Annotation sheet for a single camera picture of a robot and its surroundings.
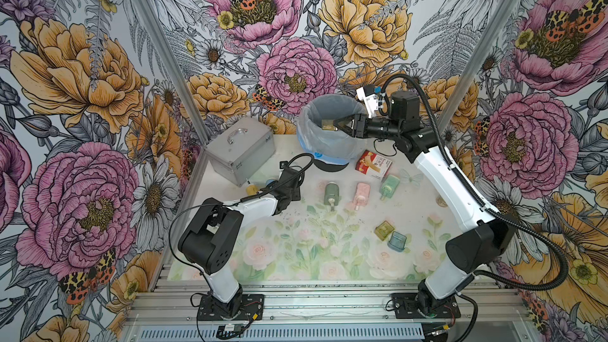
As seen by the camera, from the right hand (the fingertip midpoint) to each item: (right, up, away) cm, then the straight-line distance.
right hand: (337, 128), depth 71 cm
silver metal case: (-36, -6, +27) cm, 45 cm away
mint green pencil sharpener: (+23, -20, +25) cm, 40 cm away
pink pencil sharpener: (+12, -23, +22) cm, 34 cm away
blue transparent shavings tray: (+24, -39, +17) cm, 49 cm away
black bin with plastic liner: (0, -6, +23) cm, 24 cm away
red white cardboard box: (+20, -12, +35) cm, 42 cm away
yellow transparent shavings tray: (+20, -36, +20) cm, 46 cm away
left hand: (-17, -23, +25) cm, 37 cm away
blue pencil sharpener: (-21, -16, +5) cm, 27 cm away
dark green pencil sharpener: (0, -23, +21) cm, 31 cm away
